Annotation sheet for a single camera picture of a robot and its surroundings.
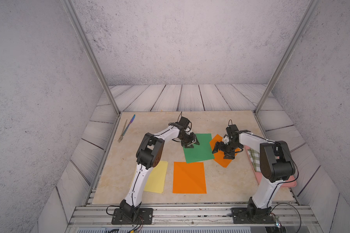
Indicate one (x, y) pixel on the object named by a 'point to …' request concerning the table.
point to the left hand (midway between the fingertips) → (199, 145)
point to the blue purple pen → (131, 122)
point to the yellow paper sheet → (156, 181)
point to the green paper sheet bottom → (202, 152)
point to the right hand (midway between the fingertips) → (219, 153)
